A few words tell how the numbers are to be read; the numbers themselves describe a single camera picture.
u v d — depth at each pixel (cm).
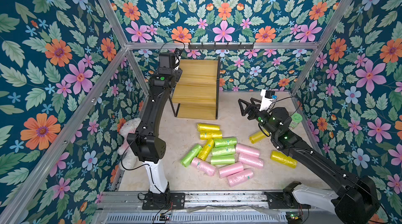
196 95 93
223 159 84
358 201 38
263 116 63
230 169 80
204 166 80
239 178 77
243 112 65
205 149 86
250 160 83
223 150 86
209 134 91
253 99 73
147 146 48
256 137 91
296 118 93
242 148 88
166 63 59
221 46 93
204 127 96
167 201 65
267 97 61
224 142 89
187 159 84
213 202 75
